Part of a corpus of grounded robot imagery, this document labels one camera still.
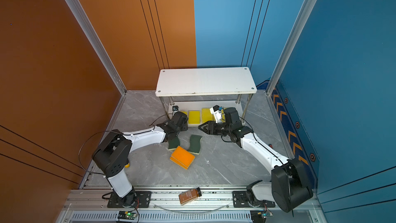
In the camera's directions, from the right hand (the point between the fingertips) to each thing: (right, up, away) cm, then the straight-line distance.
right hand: (200, 128), depth 79 cm
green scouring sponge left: (-16, -11, +11) cm, 22 cm away
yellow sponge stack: (-4, +4, +17) cm, 18 cm away
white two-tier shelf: (-2, +18, -6) cm, 20 cm away
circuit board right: (+27, -39, -9) cm, 48 cm away
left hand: (-11, +2, +16) cm, 19 cm away
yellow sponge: (+4, +5, +18) cm, 19 cm away
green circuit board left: (-32, -39, -9) cm, 51 cm away
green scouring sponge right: (-4, -11, +12) cm, 17 cm away
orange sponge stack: (-10, -16, +3) cm, 19 cm away
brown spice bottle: (-5, -30, -8) cm, 32 cm away
